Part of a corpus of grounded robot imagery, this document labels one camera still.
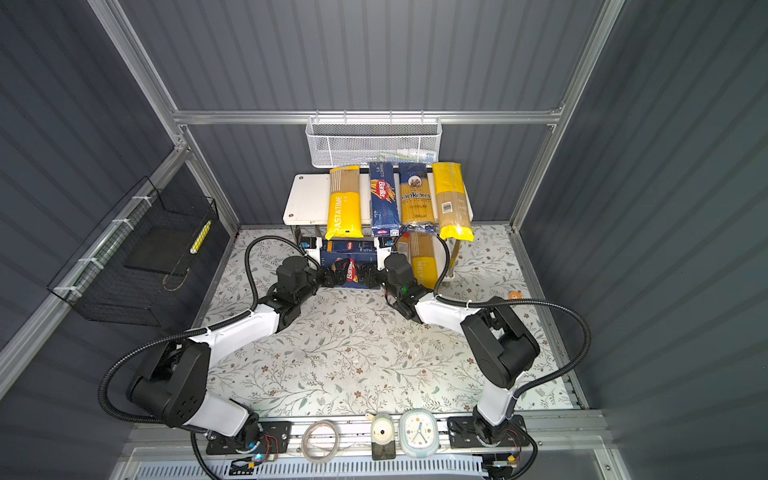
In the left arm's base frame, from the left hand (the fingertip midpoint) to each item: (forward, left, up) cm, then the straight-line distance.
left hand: (338, 259), depth 87 cm
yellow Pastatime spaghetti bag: (+7, -27, -11) cm, 30 cm away
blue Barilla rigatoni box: (0, -6, +3) cm, 7 cm away
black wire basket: (-8, +49, +9) cm, 50 cm away
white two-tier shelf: (+8, +7, +16) cm, 19 cm away
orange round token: (-4, -58, -19) cm, 61 cm away
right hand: (-1, -8, -1) cm, 8 cm away
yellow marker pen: (+1, +36, +8) cm, 37 cm away
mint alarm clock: (-43, -20, -16) cm, 50 cm away
